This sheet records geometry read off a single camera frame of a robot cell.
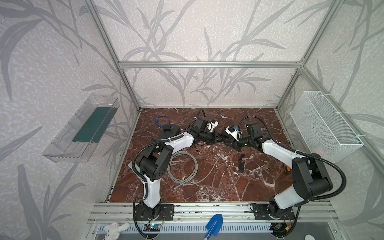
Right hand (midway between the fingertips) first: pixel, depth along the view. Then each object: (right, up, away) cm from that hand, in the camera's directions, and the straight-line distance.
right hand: (226, 137), depth 89 cm
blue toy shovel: (-9, -40, -19) cm, 45 cm away
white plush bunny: (-55, -40, -23) cm, 71 cm away
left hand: (-1, +1, -4) cm, 4 cm away
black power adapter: (+9, -18, -1) cm, 20 cm away
